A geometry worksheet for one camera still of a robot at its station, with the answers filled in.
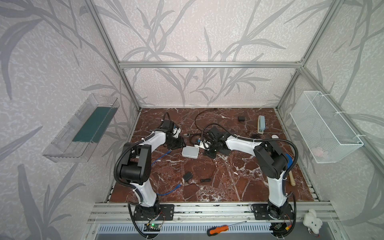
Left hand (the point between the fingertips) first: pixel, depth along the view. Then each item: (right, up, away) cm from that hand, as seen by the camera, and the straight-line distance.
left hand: (185, 140), depth 94 cm
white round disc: (+62, +1, +10) cm, 63 cm away
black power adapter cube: (+3, -19, -9) cm, 22 cm away
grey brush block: (+53, +10, +10) cm, 55 cm away
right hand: (+13, -5, +1) cm, 14 cm away
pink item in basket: (+68, -3, -21) cm, 71 cm away
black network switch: (+27, -8, +1) cm, 28 cm away
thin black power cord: (+13, -21, -11) cm, 27 cm away
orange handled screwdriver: (+15, -38, -27) cm, 49 cm away
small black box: (+40, +14, +18) cm, 47 cm away
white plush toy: (+61, -34, -26) cm, 75 cm away
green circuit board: (-12, -38, -24) cm, 47 cm away
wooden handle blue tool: (+65, -14, -2) cm, 67 cm away
